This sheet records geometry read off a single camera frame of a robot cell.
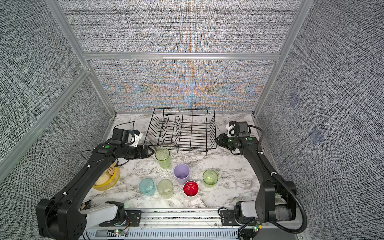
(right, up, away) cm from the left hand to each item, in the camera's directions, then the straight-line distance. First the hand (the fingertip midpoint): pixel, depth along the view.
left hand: (150, 151), depth 79 cm
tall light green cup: (+6, -3, +7) cm, 9 cm away
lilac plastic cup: (+17, -11, 0) cm, 20 cm away
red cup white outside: (+22, -22, +2) cm, 31 cm away
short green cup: (+33, -17, +7) cm, 37 cm away
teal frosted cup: (-3, -21, +4) cm, 21 cm away
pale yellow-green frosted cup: (+8, -21, +3) cm, 23 cm away
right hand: (+37, +7, +4) cm, 38 cm away
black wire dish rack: (+14, +12, +27) cm, 33 cm away
